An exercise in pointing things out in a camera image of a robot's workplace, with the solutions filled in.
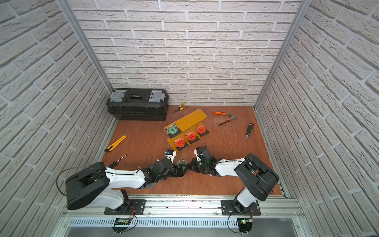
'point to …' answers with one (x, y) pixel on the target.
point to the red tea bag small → (191, 136)
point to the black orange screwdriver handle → (249, 130)
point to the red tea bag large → (179, 142)
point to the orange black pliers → (232, 117)
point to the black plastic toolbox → (138, 104)
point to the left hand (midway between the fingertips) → (184, 165)
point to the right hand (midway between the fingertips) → (188, 167)
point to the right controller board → (245, 225)
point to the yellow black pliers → (180, 108)
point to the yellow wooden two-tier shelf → (185, 131)
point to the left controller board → (121, 221)
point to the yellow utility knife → (116, 142)
